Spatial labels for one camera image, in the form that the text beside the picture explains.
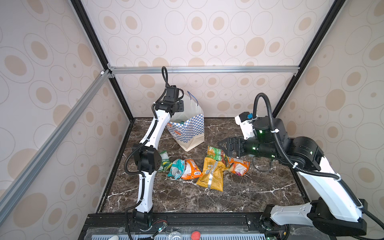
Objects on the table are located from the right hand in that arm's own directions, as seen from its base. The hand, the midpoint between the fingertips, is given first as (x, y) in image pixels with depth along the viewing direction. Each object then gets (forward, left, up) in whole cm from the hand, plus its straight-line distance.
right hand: (230, 140), depth 58 cm
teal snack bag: (+2, +25, -30) cm, 39 cm away
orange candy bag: (+8, -11, -36) cm, 39 cm away
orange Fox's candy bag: (+3, +17, -33) cm, 37 cm away
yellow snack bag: (+1, +5, -34) cm, 35 cm away
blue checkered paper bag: (+21, +20, -16) cm, 33 cm away
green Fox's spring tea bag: (+8, +33, -35) cm, 49 cm away
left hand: (+36, +23, -10) cm, 44 cm away
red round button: (-28, +13, -35) cm, 47 cm away
